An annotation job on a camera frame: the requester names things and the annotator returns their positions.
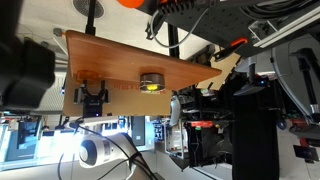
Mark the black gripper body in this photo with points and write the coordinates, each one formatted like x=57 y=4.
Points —
x=92 y=105

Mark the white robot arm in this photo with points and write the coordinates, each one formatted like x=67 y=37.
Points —
x=100 y=150

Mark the yellow object in bowl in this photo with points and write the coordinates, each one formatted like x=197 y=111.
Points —
x=152 y=87

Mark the grey bowl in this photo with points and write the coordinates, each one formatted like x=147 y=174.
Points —
x=152 y=79

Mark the wooden table board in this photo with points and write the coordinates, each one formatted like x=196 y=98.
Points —
x=133 y=103

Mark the black stand pole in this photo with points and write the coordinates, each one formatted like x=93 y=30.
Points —
x=173 y=40
x=90 y=16

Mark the white plastic device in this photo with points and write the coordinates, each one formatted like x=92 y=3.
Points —
x=175 y=111

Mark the round ceiling vent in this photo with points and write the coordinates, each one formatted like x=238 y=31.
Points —
x=80 y=8

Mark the orange ball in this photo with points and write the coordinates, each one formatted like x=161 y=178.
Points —
x=130 y=2

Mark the red label strip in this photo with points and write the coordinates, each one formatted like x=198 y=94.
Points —
x=201 y=124

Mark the small cardboard piece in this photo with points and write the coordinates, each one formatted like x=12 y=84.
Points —
x=226 y=66

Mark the black perforated mounting board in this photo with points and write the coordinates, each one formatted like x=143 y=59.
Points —
x=220 y=23

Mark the black cloth cover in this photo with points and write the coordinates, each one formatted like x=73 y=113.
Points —
x=255 y=133

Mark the blurry black camera mount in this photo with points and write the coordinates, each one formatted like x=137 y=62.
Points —
x=23 y=70

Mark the aluminium frame profile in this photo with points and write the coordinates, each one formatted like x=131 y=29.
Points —
x=283 y=26

